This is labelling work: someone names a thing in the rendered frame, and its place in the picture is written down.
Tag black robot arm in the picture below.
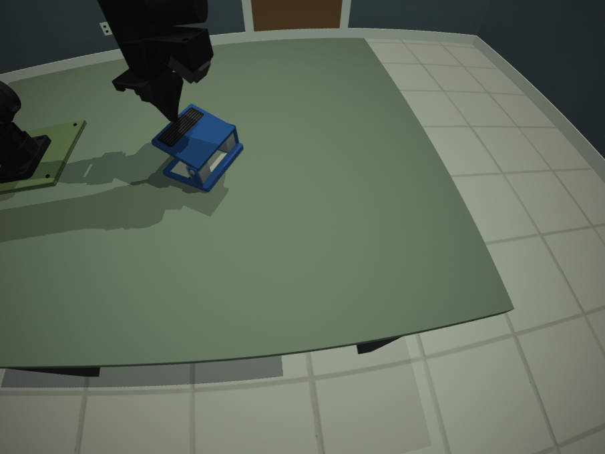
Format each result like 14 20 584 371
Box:
0 0 214 184

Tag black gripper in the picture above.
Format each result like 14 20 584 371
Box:
112 31 184 122

